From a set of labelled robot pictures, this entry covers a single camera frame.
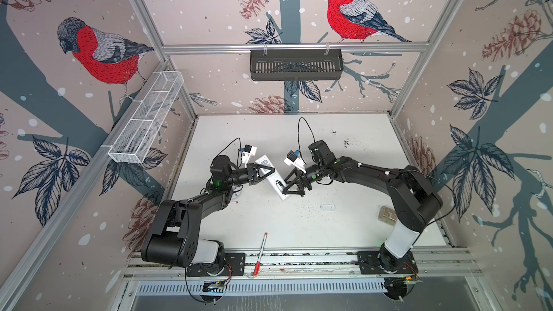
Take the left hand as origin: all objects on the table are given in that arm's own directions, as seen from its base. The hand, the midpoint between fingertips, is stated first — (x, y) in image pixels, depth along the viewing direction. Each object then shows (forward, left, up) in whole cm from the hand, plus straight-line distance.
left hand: (272, 175), depth 76 cm
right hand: (-2, -5, -7) cm, 9 cm away
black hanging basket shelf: (+56, -11, +10) cm, 58 cm away
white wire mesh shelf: (+7, +47, +11) cm, 49 cm away
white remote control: (-1, -1, -2) cm, 2 cm away
